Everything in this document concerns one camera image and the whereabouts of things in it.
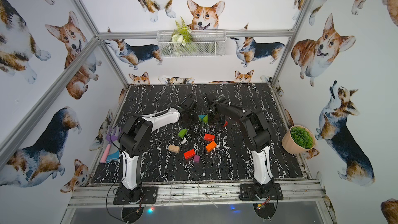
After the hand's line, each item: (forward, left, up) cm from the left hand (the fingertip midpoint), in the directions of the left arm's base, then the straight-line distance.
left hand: (201, 121), depth 97 cm
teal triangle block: (+4, -1, -1) cm, 4 cm away
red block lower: (-20, +6, -1) cm, 21 cm away
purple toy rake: (-7, +53, -3) cm, 54 cm away
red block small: (-1, -16, -2) cm, 16 cm away
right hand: (-2, -7, +1) cm, 7 cm away
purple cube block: (-22, +2, -3) cm, 22 cm away
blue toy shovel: (-20, +48, -3) cm, 52 cm away
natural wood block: (-17, +15, 0) cm, 23 cm away
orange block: (-16, -6, -1) cm, 17 cm away
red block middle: (-11, -5, -1) cm, 12 cm away
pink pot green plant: (-18, -51, +9) cm, 55 cm away
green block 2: (-7, +11, -1) cm, 13 cm away
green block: (+1, -3, 0) cm, 3 cm away
